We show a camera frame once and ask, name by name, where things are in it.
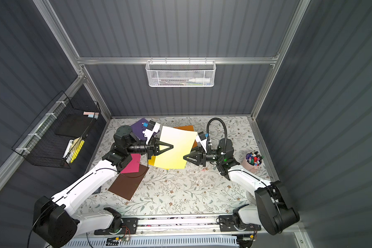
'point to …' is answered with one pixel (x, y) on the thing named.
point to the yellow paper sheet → (151, 161)
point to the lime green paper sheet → (182, 141)
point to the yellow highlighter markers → (76, 151)
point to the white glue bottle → (200, 80)
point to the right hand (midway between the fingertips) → (187, 158)
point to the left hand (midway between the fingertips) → (170, 148)
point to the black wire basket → (57, 134)
